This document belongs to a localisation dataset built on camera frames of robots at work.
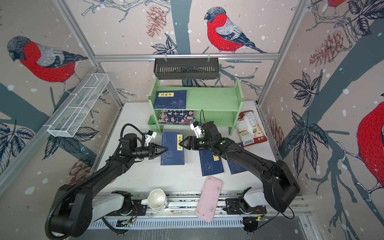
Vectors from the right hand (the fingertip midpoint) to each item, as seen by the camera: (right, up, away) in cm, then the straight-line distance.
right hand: (182, 146), depth 77 cm
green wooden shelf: (+21, +22, +5) cm, 30 cm away
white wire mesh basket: (-56, +24, +4) cm, 61 cm away
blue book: (-9, +25, +7) cm, 28 cm away
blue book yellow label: (+16, -13, +11) cm, 23 cm away
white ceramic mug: (-13, -27, -2) cm, 30 cm away
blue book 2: (-4, -5, +2) cm, 7 cm away
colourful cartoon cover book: (-5, +15, +16) cm, 22 cm away
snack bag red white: (+44, +5, +21) cm, 49 cm away
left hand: (-8, -2, -1) cm, 9 cm away
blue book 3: (+31, -15, +9) cm, 35 cm away
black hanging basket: (0, +50, +29) cm, 58 cm away
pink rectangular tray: (+14, -27, -2) cm, 30 cm away
